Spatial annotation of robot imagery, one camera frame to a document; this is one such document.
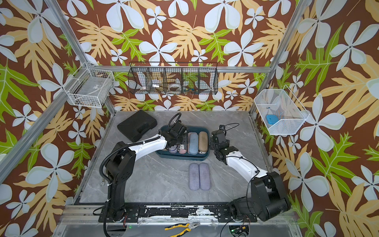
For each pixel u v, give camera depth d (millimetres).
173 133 734
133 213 747
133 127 1053
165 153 956
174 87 985
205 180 829
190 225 704
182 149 909
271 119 802
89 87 848
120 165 513
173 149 955
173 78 977
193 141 953
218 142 676
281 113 841
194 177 840
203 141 951
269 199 418
